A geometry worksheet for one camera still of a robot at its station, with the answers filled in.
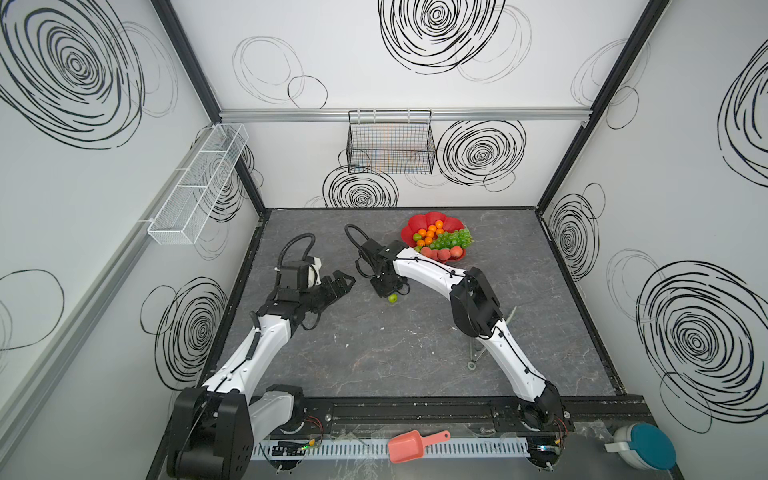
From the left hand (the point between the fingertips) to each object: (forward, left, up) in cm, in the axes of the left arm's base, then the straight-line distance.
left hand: (348, 285), depth 83 cm
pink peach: (+19, -24, -9) cm, 32 cm away
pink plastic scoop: (-36, -18, -13) cm, 42 cm away
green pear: (+2, -12, -10) cm, 16 cm away
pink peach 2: (+18, -29, -8) cm, 35 cm away
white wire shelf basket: (+7, +39, +21) cm, 45 cm away
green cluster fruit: (+21, -21, -9) cm, 31 cm away
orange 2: (+33, -29, -11) cm, 46 cm away
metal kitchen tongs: (-16, -35, -13) cm, 41 cm away
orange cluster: (+29, -26, -11) cm, 40 cm away
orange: (+30, -23, -12) cm, 39 cm away
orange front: (+32, -27, -12) cm, 43 cm away
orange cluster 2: (+25, -22, -12) cm, 36 cm away
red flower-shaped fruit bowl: (+34, -23, -10) cm, 42 cm away
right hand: (+6, -10, -13) cm, 18 cm away
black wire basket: (+67, -9, +2) cm, 68 cm away
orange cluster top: (+30, -29, -11) cm, 44 cm away
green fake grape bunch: (+24, -35, -7) cm, 43 cm away
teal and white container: (-34, -68, -5) cm, 76 cm away
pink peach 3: (+19, -34, -8) cm, 39 cm away
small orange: (+26, -25, -11) cm, 38 cm away
